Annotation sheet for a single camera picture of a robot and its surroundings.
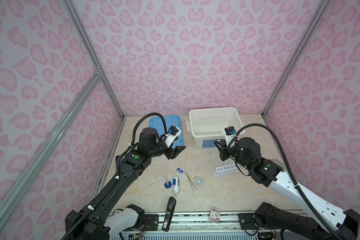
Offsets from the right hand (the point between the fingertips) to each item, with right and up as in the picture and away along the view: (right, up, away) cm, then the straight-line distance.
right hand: (216, 140), depth 71 cm
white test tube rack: (+9, -19, +15) cm, 26 cm away
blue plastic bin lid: (-36, +9, +46) cm, 60 cm away
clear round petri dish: (+42, -15, +19) cm, 48 cm away
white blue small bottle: (-20, -26, +12) cm, 35 cm away
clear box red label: (0, -37, +3) cm, 37 cm away
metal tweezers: (-11, -26, +15) cm, 32 cm away
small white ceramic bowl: (-7, -24, +15) cm, 29 cm away
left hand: (-17, 0, +1) cm, 17 cm away
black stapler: (-23, -37, +3) cm, 43 cm away
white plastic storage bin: (0, +9, +38) cm, 39 cm away
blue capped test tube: (-17, -20, +19) cm, 33 cm away
